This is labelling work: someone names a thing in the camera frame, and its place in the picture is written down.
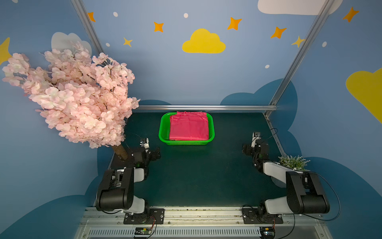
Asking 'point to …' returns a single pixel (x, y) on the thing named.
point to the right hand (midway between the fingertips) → (254, 142)
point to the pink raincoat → (189, 126)
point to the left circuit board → (143, 231)
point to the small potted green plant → (297, 162)
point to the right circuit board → (267, 232)
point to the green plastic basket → (163, 130)
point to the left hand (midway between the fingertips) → (151, 146)
